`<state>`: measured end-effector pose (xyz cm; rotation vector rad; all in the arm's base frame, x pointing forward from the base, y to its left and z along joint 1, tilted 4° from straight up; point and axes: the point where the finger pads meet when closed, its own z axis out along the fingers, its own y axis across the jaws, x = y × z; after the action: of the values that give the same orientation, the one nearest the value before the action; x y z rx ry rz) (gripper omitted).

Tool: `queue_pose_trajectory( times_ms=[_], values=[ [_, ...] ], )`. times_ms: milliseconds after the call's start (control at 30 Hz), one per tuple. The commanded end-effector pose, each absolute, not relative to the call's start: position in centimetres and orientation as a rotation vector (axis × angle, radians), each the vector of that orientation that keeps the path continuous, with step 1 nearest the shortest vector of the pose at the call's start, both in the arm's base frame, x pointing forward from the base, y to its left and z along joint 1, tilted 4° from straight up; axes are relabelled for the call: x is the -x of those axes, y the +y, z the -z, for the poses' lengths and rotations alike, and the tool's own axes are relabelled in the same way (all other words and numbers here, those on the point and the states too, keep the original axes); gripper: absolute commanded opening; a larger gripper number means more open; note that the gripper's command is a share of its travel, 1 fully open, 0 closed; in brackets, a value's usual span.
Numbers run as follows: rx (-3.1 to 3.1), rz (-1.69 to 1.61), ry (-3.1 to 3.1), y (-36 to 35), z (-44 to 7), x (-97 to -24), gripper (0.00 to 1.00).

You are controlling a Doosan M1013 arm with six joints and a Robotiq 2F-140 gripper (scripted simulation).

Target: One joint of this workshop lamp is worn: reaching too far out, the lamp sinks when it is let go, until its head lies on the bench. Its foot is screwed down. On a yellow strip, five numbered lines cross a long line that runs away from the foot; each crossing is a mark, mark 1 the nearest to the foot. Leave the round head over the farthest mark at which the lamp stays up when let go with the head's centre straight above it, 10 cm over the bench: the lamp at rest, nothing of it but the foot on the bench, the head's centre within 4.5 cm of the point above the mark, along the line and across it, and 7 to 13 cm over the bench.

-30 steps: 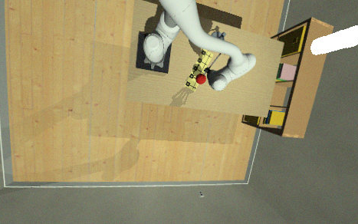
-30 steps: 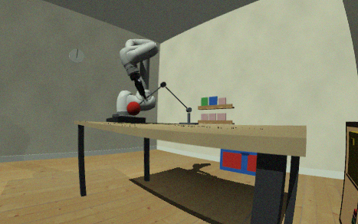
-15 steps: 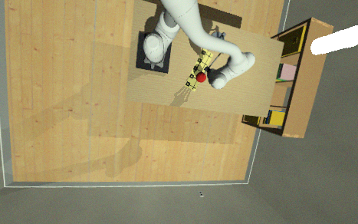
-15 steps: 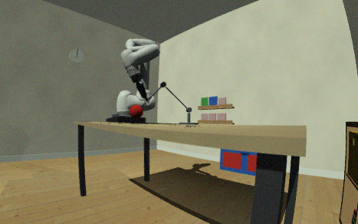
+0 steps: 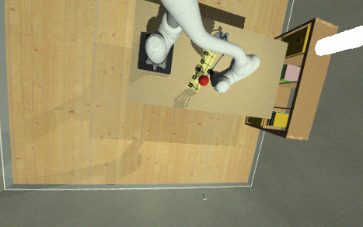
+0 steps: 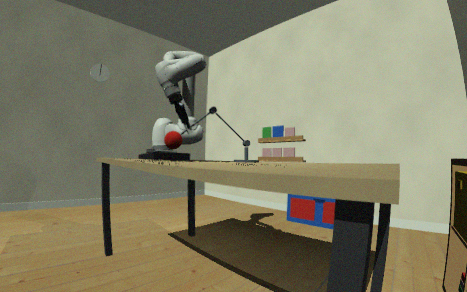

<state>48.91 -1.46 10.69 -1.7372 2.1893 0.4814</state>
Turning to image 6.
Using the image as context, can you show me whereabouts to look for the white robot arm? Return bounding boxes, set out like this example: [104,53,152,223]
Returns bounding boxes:
[146,51,207,153]

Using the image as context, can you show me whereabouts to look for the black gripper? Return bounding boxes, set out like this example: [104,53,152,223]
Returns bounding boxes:
[169,94,193,135]

